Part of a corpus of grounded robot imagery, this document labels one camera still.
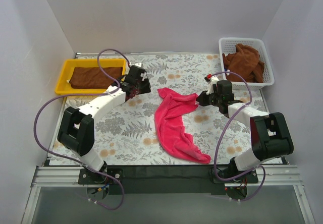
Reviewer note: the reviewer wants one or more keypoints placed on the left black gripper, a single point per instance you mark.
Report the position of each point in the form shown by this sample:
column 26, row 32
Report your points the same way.
column 141, row 88

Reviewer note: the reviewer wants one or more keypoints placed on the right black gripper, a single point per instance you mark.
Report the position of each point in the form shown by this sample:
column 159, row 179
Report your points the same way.
column 206, row 99

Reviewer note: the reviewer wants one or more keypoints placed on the pink towel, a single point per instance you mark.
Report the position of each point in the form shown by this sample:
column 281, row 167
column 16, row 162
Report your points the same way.
column 170, row 128

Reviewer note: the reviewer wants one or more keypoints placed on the brown towel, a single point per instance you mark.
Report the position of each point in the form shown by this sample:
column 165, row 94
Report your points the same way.
column 89, row 78
column 245, row 62

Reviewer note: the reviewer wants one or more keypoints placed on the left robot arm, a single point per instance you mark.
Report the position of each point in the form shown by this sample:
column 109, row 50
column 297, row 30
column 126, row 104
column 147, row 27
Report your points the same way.
column 76, row 131

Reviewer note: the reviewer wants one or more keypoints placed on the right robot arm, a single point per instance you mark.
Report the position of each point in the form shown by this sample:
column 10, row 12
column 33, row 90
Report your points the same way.
column 270, row 136

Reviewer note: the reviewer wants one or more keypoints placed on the brown towel in basket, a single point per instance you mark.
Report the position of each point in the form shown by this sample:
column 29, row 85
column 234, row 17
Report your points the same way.
column 245, row 62

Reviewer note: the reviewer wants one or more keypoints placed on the white plastic basket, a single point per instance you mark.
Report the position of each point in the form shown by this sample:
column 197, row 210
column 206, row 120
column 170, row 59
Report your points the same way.
column 227, row 45

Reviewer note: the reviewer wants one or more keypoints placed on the yellow plastic tray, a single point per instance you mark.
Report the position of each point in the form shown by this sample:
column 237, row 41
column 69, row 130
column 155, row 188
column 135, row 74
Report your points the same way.
column 63, row 88

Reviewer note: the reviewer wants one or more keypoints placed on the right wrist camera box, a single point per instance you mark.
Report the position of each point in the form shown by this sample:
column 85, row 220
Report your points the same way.
column 212, row 81

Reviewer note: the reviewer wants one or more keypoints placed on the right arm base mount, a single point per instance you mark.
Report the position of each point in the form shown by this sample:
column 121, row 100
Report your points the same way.
column 221, row 172

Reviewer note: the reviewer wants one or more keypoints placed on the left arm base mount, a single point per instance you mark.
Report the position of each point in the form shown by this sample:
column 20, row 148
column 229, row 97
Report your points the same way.
column 101, row 177

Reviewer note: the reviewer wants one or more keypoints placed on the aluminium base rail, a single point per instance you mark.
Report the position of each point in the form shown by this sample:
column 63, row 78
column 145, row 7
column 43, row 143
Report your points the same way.
column 166, row 194

